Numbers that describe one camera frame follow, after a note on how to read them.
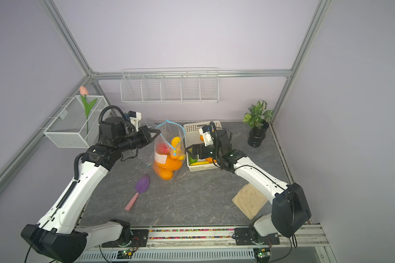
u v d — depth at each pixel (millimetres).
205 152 708
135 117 631
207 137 717
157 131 693
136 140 592
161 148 820
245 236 739
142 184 913
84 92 790
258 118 852
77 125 831
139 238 728
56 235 365
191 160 958
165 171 854
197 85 1044
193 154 707
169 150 823
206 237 755
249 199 848
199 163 940
